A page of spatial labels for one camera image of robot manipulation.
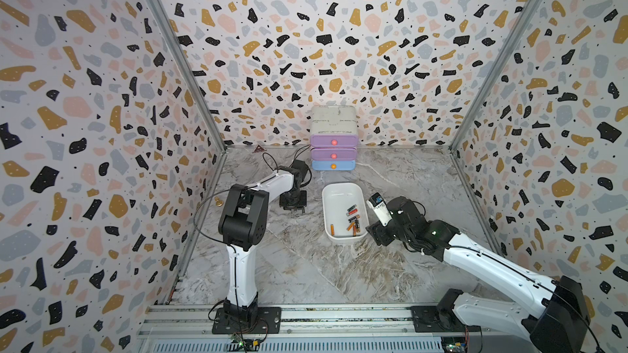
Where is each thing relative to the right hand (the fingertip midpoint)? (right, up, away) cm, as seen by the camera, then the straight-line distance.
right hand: (374, 222), depth 80 cm
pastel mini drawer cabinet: (-13, +30, +18) cm, 37 cm away
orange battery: (-5, -5, +14) cm, 16 cm away
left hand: (-27, +2, +19) cm, 33 cm away
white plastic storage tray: (-8, 0, +19) cm, 21 cm away
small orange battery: (-14, -6, +14) cm, 21 cm away
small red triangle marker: (-50, +27, +41) cm, 70 cm away
